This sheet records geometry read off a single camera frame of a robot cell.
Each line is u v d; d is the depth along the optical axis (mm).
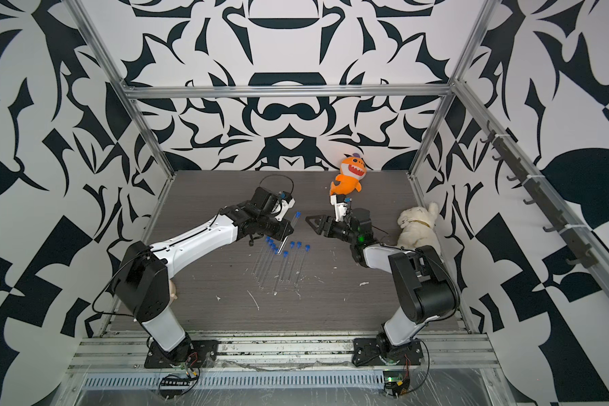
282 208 724
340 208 826
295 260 920
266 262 915
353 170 1113
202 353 740
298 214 865
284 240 753
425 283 470
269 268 909
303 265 909
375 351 744
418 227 915
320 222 793
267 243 961
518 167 600
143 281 450
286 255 932
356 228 728
